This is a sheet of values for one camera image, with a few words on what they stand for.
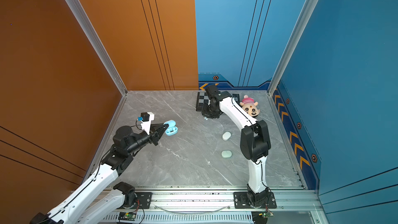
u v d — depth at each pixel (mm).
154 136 633
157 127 672
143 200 742
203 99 1118
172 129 710
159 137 684
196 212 710
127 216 719
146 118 621
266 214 694
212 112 775
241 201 725
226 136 940
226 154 870
